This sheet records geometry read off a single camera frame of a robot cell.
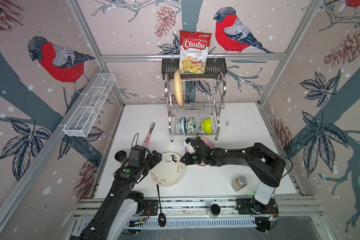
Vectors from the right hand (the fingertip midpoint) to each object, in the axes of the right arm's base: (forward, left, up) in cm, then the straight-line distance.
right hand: (179, 163), depth 86 cm
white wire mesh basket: (+6, +47, +29) cm, 56 cm away
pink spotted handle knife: (+15, +23, -1) cm, 28 cm away
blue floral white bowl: (+20, -1, +11) cm, 23 cm away
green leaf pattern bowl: (+20, -7, +11) cm, 24 cm away
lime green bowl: (+23, -17, +8) cm, 29 cm away
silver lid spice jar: (-11, -31, +5) cm, 34 cm away
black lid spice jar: (-1, +32, +9) cm, 33 cm away
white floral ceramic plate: (-5, +5, 0) cm, 7 cm away
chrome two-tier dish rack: (+38, -9, +11) cm, 40 cm away
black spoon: (-27, +7, -3) cm, 28 cm away
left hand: (-1, +12, +8) cm, 14 cm away
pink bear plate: (+4, -5, +9) cm, 11 cm away
